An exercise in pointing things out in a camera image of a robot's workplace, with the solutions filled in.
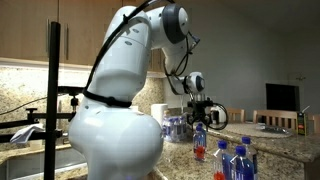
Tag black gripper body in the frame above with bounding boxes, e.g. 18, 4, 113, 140
190, 105, 211, 121

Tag fiji water bottle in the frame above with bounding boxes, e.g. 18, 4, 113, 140
212, 140, 231, 180
241, 136, 259, 178
193, 122, 208, 163
229, 145, 256, 180

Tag shrink-wrapped water bottle pack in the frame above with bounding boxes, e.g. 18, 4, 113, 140
162, 115, 188, 144

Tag white plastic jug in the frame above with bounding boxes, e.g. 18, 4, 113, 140
213, 105, 228, 124

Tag wooden slatted chair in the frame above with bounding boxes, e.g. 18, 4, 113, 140
252, 109, 298, 132
308, 114, 320, 134
226, 107, 246, 124

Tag white paper towel roll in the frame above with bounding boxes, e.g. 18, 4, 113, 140
150, 103, 169, 128

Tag small glass dish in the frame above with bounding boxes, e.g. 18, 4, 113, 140
254, 123, 285, 135

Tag black flat screen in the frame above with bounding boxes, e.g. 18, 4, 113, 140
265, 83, 300, 112

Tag black orange drink carton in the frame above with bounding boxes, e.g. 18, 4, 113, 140
296, 105, 311, 137

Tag white crumpled paper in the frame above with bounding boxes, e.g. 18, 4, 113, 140
9, 123, 46, 145

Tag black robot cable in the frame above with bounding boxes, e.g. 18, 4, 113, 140
83, 0, 230, 132

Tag black camera stand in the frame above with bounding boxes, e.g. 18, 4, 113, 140
0, 21, 84, 180

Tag wooden wall cabinets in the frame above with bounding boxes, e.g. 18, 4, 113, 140
0, 0, 168, 73

